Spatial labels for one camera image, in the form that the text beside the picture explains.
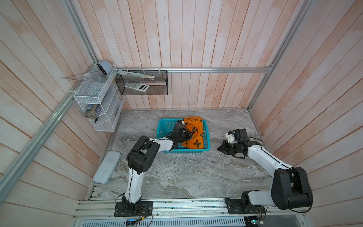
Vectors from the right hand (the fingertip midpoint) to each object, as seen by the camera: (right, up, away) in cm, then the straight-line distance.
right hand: (217, 147), depth 89 cm
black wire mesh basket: (-41, +44, +18) cm, 63 cm away
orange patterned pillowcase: (-15, +15, +2) cm, 21 cm away
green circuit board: (+14, -34, -20) cm, 42 cm away
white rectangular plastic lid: (-70, -14, -6) cm, 72 cm away
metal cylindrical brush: (-73, +21, -13) cm, 77 cm away
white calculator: (-53, +41, +9) cm, 67 cm away
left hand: (-15, +7, +9) cm, 19 cm away
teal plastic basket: (-36, +13, +15) cm, 41 cm away
